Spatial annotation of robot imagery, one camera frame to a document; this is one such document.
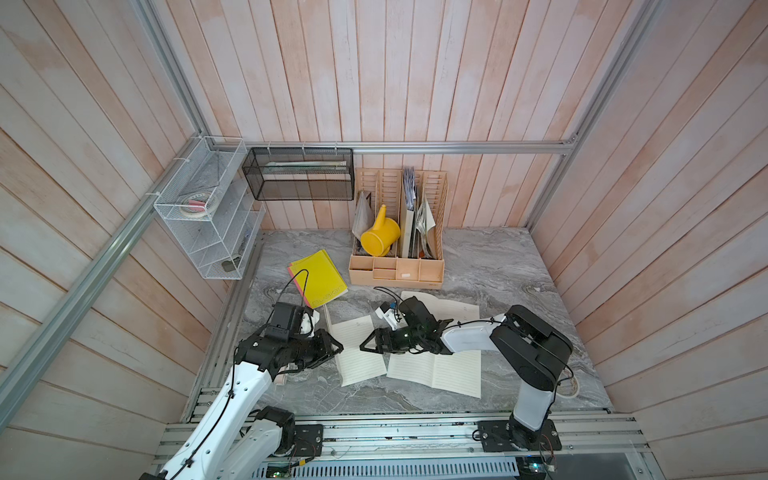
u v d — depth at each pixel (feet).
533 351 1.61
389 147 3.15
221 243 2.54
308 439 2.40
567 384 2.72
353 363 2.84
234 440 1.49
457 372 2.79
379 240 3.12
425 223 3.21
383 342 2.54
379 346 2.51
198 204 2.42
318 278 3.42
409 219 2.86
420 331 2.38
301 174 3.43
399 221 3.31
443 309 3.20
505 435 2.40
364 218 3.37
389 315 2.75
